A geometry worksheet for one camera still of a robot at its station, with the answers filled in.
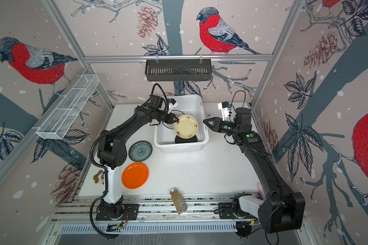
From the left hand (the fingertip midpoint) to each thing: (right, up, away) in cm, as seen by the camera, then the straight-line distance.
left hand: (177, 119), depth 91 cm
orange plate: (-24, -32, -7) cm, 40 cm away
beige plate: (+6, -5, +1) cm, 8 cm away
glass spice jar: (+2, -40, -19) cm, 44 cm away
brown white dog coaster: (-43, -33, -9) cm, 55 cm away
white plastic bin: (-10, -10, +12) cm, 19 cm away
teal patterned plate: (-24, -21, +4) cm, 32 cm away
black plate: (+1, -14, +6) cm, 15 cm away
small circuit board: (-29, -52, -20) cm, 63 cm away
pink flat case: (+45, -38, -13) cm, 60 cm away
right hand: (+14, -2, -18) cm, 23 cm away
